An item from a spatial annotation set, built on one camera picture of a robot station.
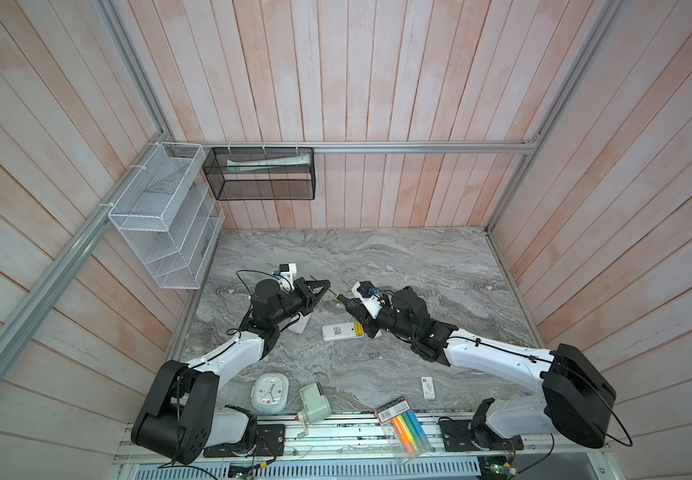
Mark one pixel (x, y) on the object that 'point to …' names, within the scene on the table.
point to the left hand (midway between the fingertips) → (332, 287)
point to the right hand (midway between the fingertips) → (350, 304)
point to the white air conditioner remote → (342, 331)
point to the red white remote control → (299, 326)
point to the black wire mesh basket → (261, 174)
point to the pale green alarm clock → (270, 393)
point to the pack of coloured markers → (402, 430)
